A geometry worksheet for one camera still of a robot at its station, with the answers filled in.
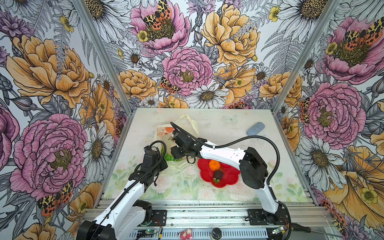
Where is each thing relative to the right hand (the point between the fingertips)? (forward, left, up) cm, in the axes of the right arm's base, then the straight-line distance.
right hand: (177, 154), depth 87 cm
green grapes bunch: (-1, +5, -2) cm, 6 cm away
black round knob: (-38, -18, +1) cm, 42 cm away
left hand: (-5, +8, -3) cm, 10 cm away
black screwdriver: (-37, -61, -8) cm, 72 cm away
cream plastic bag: (+17, +10, -1) cm, 19 cm away
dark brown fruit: (-11, -22, -5) cm, 25 cm away
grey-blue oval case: (+23, -54, -8) cm, 59 cm away
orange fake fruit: (-5, -21, -4) cm, 22 cm away
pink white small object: (-37, -5, -6) cm, 38 cm away
